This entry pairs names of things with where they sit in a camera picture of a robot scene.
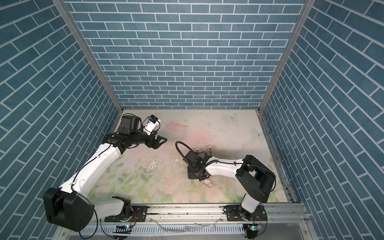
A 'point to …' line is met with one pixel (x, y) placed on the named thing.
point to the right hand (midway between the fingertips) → (189, 174)
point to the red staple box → (208, 182)
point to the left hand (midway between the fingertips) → (161, 135)
